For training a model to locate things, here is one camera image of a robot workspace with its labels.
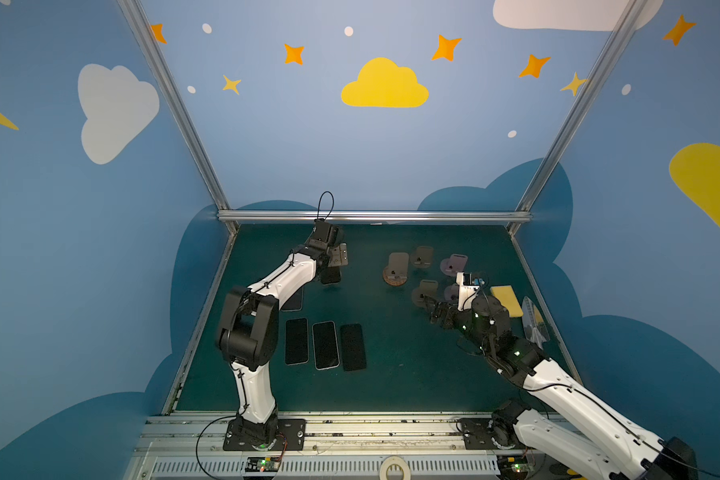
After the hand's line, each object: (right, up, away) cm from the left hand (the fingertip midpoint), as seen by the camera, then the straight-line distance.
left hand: (332, 252), depth 96 cm
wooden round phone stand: (+22, -8, +5) cm, 24 cm away
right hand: (+31, -11, -19) cm, 38 cm away
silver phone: (-1, -30, -7) cm, 31 cm away
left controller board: (-14, -52, -26) cm, 59 cm away
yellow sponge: (+59, -16, +2) cm, 61 cm away
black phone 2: (+7, -29, -9) cm, 31 cm away
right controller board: (+47, -52, -25) cm, 75 cm away
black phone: (-1, -7, -1) cm, 7 cm away
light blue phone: (-4, -11, -35) cm, 37 cm away
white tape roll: (+18, -51, -26) cm, 60 cm away
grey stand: (+43, -4, +7) cm, 44 cm away
